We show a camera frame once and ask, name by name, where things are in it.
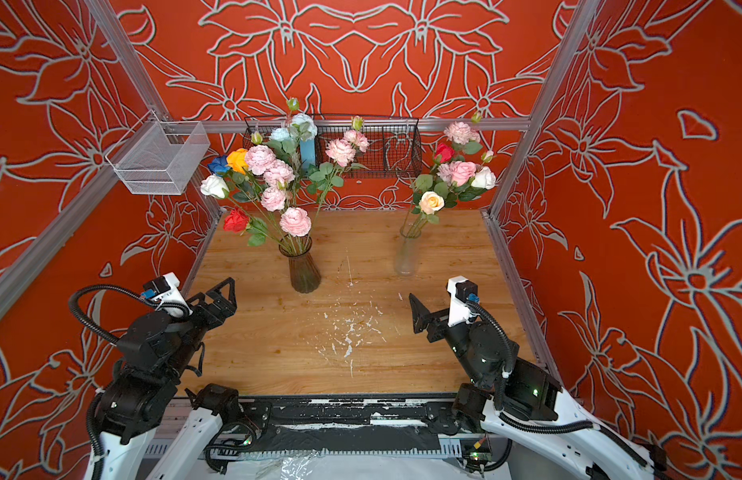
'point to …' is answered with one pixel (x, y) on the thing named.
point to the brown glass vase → (304, 271)
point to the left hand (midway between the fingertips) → (218, 285)
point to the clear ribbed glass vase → (407, 253)
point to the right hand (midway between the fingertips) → (424, 292)
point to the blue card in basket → (307, 153)
